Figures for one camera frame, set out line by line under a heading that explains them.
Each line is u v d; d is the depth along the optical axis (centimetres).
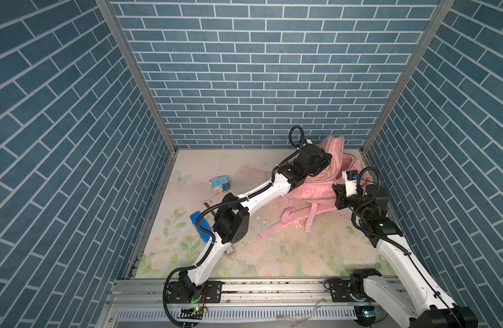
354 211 68
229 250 82
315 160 66
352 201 68
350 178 67
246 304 71
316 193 85
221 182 100
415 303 43
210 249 59
